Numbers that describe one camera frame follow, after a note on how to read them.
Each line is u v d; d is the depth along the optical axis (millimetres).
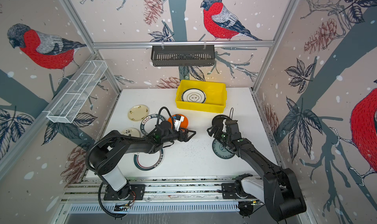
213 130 779
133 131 941
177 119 796
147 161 833
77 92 779
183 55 1063
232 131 670
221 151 878
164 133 703
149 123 1029
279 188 402
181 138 766
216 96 1150
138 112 1078
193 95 1143
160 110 713
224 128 713
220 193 739
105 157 463
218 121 1010
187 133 778
